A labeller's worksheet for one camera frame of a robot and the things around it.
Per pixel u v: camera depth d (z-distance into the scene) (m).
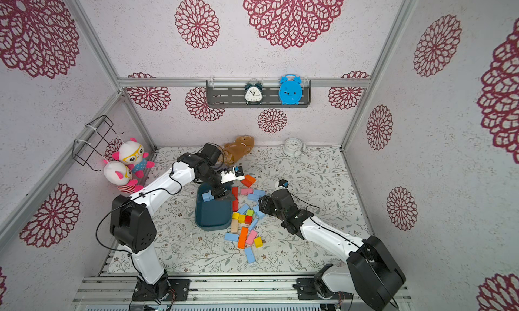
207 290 0.75
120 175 0.84
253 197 0.99
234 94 0.93
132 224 0.46
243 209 0.94
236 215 0.90
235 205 0.95
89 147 0.75
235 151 1.09
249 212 0.92
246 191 1.00
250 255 0.81
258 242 0.84
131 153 0.93
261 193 1.01
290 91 0.90
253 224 0.88
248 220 0.91
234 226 0.88
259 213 0.91
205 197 0.97
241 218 0.90
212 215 0.92
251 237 0.86
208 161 0.70
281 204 0.65
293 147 1.17
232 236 0.87
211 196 0.76
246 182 1.04
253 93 0.90
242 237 0.86
